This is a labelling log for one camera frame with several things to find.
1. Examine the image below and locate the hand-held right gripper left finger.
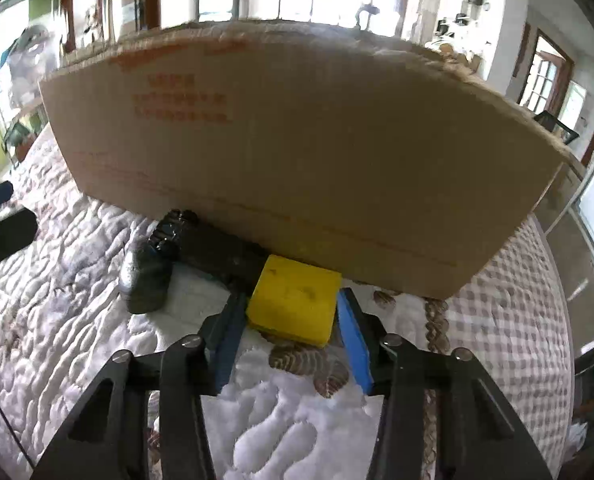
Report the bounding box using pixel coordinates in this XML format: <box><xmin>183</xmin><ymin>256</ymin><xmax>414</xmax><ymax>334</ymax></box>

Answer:
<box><xmin>29</xmin><ymin>292</ymin><xmax>248</xmax><ymax>480</ymax></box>

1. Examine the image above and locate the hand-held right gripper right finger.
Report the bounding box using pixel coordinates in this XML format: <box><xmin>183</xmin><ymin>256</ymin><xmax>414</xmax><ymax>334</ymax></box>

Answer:
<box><xmin>337</xmin><ymin>287</ymin><xmax>552</xmax><ymax>480</ymax></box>

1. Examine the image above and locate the yellow sponge block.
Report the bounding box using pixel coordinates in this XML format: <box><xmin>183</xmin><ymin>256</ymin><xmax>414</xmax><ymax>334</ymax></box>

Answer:
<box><xmin>245</xmin><ymin>254</ymin><xmax>343</xmax><ymax>349</ymax></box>

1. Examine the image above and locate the brown cardboard box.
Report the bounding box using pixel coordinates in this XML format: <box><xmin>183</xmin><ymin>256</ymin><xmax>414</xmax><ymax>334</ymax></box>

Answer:
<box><xmin>39</xmin><ymin>20</ymin><xmax>570</xmax><ymax>301</ymax></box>

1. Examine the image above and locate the black ribbed flashlight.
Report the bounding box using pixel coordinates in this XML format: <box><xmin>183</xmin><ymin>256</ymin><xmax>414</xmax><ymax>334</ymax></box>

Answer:
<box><xmin>148</xmin><ymin>208</ymin><xmax>268</xmax><ymax>287</ymax></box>

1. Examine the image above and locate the dark grey stone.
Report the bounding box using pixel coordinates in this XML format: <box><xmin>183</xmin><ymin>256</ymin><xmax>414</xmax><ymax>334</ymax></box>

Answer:
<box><xmin>120</xmin><ymin>238</ymin><xmax>173</xmax><ymax>315</ymax></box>

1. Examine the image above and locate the wooden glazed door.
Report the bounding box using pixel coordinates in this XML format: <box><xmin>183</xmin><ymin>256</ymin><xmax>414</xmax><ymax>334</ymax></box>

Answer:
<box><xmin>519</xmin><ymin>30</ymin><xmax>575</xmax><ymax>111</ymax></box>

